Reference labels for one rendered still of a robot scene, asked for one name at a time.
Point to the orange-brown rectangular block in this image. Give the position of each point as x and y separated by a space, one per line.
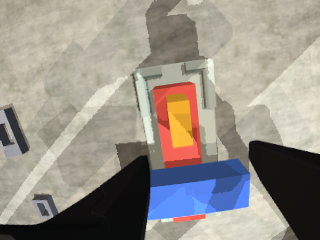
179 111

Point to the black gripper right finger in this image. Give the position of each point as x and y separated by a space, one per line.
292 179

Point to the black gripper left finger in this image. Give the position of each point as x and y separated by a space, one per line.
117 210

